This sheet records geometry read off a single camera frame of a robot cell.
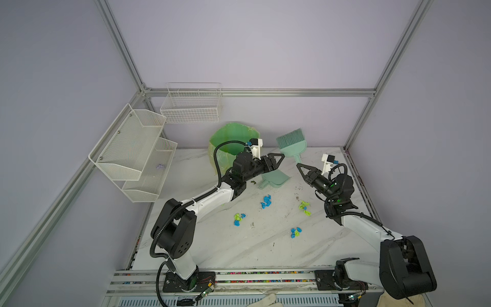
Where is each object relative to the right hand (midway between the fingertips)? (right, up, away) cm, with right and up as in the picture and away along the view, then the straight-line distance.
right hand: (296, 166), depth 76 cm
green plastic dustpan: (-4, -7, +31) cm, 32 cm away
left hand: (-6, +3, +1) cm, 7 cm away
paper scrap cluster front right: (+2, -30, +10) cm, 32 cm away
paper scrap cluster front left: (-25, -26, +14) cm, 39 cm away
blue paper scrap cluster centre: (-11, -18, +19) cm, 28 cm away
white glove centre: (-12, -50, -7) cm, 52 cm away
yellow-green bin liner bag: (-27, +18, +22) cm, 39 cm away
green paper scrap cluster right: (+8, -20, +17) cm, 28 cm away
